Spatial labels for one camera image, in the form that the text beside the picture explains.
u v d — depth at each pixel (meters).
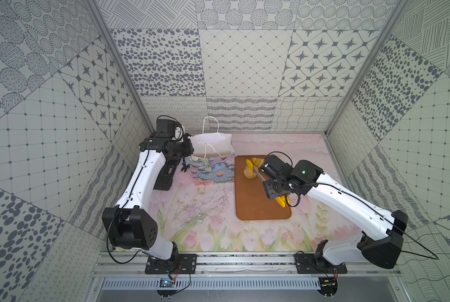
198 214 0.88
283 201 0.64
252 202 0.90
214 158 0.77
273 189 0.64
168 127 0.62
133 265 0.76
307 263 0.74
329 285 0.72
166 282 0.72
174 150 0.66
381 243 0.40
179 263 0.73
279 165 0.53
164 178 0.94
